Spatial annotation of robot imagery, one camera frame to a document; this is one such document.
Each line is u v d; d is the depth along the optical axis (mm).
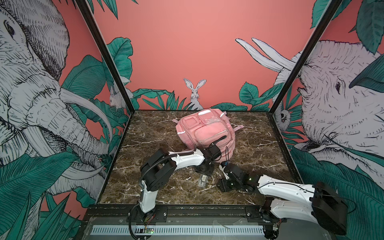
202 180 838
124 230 701
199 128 982
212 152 724
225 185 720
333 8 699
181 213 751
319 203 422
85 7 691
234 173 636
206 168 756
